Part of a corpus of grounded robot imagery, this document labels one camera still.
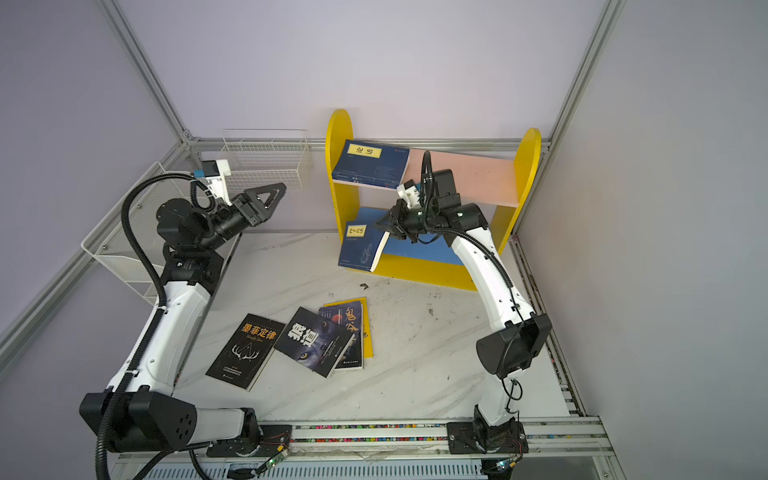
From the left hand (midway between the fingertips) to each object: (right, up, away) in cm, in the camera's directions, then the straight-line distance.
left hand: (280, 188), depth 62 cm
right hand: (+19, -6, +7) cm, 21 cm away
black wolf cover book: (0, -40, +25) cm, 47 cm away
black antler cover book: (-21, -45, +24) cm, 55 cm away
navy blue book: (+16, -12, +10) cm, 22 cm away
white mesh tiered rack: (-66, +2, +43) cm, 79 cm away
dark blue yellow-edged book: (+11, -33, +31) cm, 46 cm away
